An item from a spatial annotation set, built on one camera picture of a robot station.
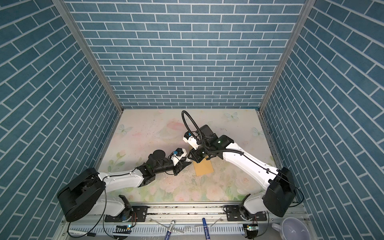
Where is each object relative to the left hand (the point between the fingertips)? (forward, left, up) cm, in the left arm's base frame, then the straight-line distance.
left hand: (189, 161), depth 80 cm
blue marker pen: (-30, -8, -11) cm, 33 cm away
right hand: (+1, +1, +5) cm, 5 cm away
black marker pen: (-29, +51, -12) cm, 60 cm away
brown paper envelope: (+2, -8, -13) cm, 15 cm away
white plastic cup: (-30, -49, -10) cm, 58 cm away
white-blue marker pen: (-30, +9, -11) cm, 34 cm away
